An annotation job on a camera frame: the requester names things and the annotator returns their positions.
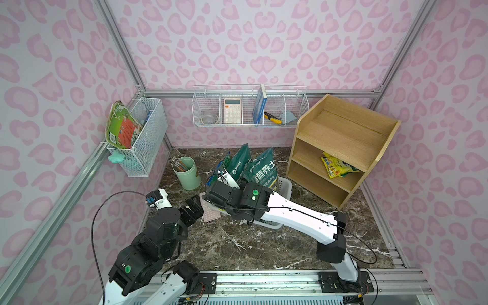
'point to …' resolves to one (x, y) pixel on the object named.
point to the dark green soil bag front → (262, 170)
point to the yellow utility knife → (272, 118)
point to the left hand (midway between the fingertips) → (190, 199)
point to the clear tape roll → (210, 118)
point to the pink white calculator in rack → (232, 110)
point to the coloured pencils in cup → (178, 164)
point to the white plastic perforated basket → (283, 188)
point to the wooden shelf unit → (335, 146)
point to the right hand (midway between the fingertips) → (231, 192)
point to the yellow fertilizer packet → (336, 167)
